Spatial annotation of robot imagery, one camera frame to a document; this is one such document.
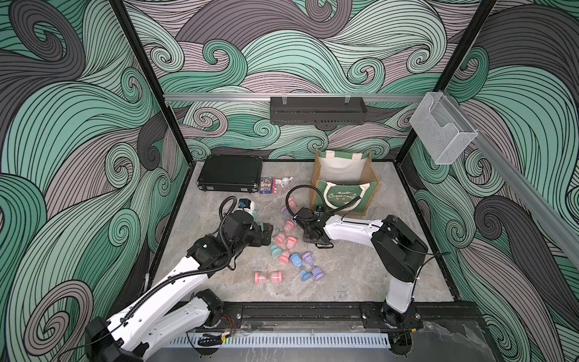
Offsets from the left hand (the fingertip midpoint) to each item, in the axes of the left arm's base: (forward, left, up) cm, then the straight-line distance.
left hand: (261, 224), depth 75 cm
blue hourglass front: (-12, -16, -16) cm, 25 cm away
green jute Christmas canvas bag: (+31, -36, -15) cm, 50 cm away
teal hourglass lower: (-3, -5, -16) cm, 17 cm away
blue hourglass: (-5, -12, -17) cm, 22 cm away
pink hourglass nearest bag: (+19, -12, -17) cm, 28 cm away
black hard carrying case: (+37, +19, -15) cm, 44 cm away
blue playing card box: (+31, +2, -17) cm, 35 cm away
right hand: (+4, -19, -20) cm, 27 cm away
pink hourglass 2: (-5, -8, -16) cm, 18 cm away
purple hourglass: (+5, -8, +1) cm, 9 cm away
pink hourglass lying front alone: (-12, -5, -17) cm, 21 cm away
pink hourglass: (+8, -10, -16) cm, 21 cm away
